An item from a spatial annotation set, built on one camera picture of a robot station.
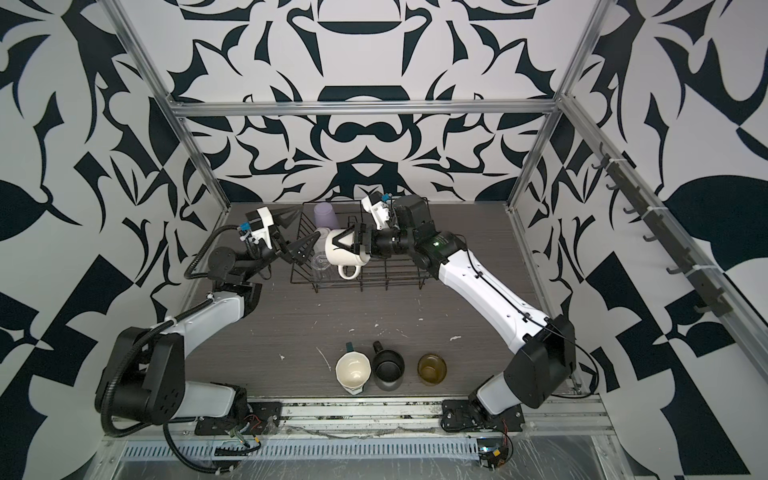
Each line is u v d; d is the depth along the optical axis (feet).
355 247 2.04
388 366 2.67
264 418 2.40
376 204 2.17
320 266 2.93
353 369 2.62
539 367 1.32
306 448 2.34
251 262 2.02
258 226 2.00
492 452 2.34
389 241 2.05
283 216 2.34
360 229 2.02
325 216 3.24
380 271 3.31
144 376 1.42
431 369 2.66
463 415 2.44
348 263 2.26
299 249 2.15
